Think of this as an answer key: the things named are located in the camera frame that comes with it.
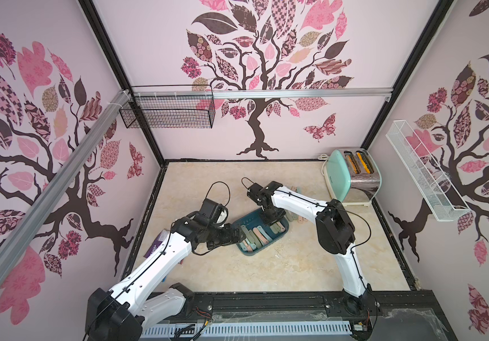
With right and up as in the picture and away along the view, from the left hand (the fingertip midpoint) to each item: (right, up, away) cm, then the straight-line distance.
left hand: (233, 244), depth 75 cm
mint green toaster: (+51, +25, +14) cm, 58 cm away
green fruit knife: (+32, +18, +31) cm, 48 cm away
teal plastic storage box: (+10, 0, +16) cm, 19 cm away
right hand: (+17, +5, +15) cm, 23 cm away
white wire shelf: (+73, +21, 0) cm, 77 cm away
